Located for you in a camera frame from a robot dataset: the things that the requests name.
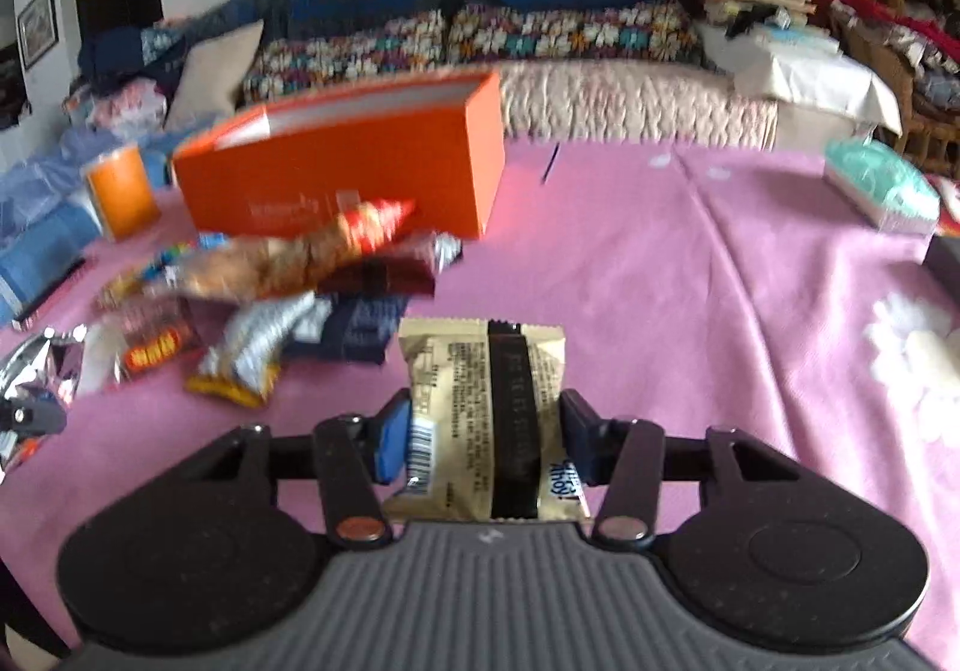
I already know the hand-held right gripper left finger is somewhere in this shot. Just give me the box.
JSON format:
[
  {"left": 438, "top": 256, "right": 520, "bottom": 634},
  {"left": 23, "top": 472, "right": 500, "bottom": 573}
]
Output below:
[{"left": 191, "top": 392, "right": 413, "bottom": 552}]

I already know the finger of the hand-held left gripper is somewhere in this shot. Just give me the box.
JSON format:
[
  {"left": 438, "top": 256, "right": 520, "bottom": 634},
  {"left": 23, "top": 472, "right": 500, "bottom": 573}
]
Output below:
[{"left": 0, "top": 392, "right": 67, "bottom": 438}]

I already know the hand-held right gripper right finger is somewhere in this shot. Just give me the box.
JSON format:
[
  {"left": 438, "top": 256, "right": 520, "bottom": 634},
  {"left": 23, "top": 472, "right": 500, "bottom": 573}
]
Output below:
[{"left": 559, "top": 390, "right": 803, "bottom": 544}]

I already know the silver foil snack packet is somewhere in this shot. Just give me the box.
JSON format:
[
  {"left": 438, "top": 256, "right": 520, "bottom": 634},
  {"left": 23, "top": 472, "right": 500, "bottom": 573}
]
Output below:
[{"left": 0, "top": 326, "right": 87, "bottom": 409}]

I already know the gold snack packet black band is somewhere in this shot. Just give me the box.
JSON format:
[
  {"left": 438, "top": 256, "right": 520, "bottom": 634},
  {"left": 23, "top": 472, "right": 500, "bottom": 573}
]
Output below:
[{"left": 382, "top": 317, "right": 593, "bottom": 526}]

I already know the orange cardboard box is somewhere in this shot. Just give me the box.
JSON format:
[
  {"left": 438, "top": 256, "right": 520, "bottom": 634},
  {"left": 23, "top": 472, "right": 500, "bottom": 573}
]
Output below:
[{"left": 171, "top": 69, "right": 505, "bottom": 241}]

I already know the red snack packet yellow print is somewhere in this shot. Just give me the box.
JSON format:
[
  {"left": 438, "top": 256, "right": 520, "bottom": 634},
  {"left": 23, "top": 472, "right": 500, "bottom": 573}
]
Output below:
[{"left": 112, "top": 299, "right": 203, "bottom": 383}]

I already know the dark brown snack packet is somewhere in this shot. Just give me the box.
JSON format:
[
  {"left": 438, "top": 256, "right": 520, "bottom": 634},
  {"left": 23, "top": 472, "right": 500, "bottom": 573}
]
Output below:
[{"left": 319, "top": 232, "right": 462, "bottom": 301}]

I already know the pink tablecloth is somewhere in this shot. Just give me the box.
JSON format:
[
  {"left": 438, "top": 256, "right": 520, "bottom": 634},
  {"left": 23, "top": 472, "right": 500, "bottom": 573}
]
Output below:
[{"left": 0, "top": 138, "right": 960, "bottom": 649}]

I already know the white and orange snack packet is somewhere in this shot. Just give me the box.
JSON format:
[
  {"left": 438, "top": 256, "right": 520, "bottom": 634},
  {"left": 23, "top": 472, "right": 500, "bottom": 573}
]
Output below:
[{"left": 186, "top": 292, "right": 316, "bottom": 409}]

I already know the long orange-brown snack packet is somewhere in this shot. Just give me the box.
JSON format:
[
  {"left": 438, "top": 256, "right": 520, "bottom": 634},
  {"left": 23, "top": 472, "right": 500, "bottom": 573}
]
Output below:
[{"left": 176, "top": 198, "right": 417, "bottom": 303}]

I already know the blue striped blanket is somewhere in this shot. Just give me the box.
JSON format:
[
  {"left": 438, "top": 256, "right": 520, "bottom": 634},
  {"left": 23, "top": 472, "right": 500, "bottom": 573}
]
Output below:
[{"left": 0, "top": 138, "right": 181, "bottom": 327}]

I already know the orange and white canister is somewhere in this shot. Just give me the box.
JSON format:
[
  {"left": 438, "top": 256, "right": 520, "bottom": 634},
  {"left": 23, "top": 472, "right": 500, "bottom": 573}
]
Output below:
[{"left": 81, "top": 144, "right": 162, "bottom": 243}]

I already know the pink and white plastic bag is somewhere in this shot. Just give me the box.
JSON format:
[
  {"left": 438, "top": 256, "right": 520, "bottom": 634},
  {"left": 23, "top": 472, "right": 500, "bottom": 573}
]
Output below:
[{"left": 64, "top": 78, "right": 170, "bottom": 136}]

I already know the dark framed picture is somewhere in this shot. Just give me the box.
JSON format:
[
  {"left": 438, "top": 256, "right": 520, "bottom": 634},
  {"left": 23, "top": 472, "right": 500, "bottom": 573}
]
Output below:
[{"left": 0, "top": 41, "right": 31, "bottom": 132}]

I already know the beige quilted cover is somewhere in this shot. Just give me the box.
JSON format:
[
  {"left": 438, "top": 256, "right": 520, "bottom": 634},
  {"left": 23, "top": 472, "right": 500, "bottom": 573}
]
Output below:
[{"left": 495, "top": 59, "right": 781, "bottom": 151}]

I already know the pile of dark blue clothes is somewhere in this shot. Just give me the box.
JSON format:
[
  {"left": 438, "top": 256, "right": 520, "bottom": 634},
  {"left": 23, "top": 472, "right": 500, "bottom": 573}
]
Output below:
[{"left": 79, "top": 22, "right": 226, "bottom": 94}]

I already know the beige pillow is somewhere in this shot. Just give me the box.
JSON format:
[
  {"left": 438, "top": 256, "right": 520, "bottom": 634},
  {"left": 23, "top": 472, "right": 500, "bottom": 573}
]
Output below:
[{"left": 163, "top": 20, "right": 265, "bottom": 132}]

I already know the floral cushion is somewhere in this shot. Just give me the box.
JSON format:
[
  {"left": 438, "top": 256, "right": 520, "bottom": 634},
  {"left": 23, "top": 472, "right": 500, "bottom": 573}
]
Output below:
[
  {"left": 446, "top": 0, "right": 702, "bottom": 72},
  {"left": 244, "top": 11, "right": 451, "bottom": 106}
]

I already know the teal tissue pack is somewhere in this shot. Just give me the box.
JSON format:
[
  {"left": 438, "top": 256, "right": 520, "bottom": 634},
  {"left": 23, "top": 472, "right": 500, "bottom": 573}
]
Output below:
[{"left": 823, "top": 138, "right": 942, "bottom": 235}]

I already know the red cloth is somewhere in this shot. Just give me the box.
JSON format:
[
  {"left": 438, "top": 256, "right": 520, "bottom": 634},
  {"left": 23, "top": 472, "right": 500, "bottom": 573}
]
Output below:
[{"left": 814, "top": 0, "right": 960, "bottom": 42}]

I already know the framed wall picture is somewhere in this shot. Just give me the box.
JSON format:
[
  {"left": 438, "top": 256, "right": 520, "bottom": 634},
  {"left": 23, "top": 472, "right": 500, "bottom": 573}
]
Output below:
[{"left": 16, "top": 0, "right": 59, "bottom": 72}]

